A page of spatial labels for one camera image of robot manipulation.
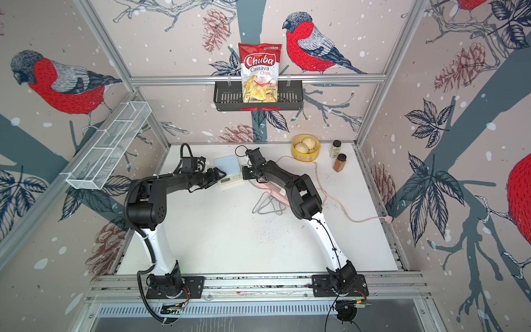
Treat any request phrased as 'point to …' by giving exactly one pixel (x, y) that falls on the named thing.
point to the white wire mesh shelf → (90, 170)
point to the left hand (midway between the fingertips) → (224, 172)
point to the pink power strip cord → (388, 218)
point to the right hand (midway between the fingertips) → (242, 173)
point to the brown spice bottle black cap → (339, 162)
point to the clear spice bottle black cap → (335, 149)
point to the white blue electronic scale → (231, 164)
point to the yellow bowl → (312, 153)
